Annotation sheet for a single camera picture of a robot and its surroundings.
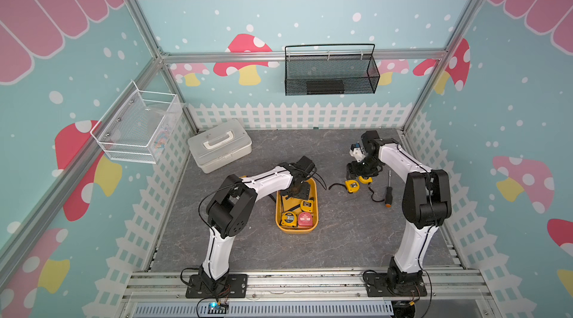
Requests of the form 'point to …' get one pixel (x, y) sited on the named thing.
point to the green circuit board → (217, 308)
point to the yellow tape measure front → (289, 219)
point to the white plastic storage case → (218, 145)
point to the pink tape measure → (305, 219)
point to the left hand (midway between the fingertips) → (297, 195)
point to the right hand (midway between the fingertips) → (356, 175)
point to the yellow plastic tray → (297, 214)
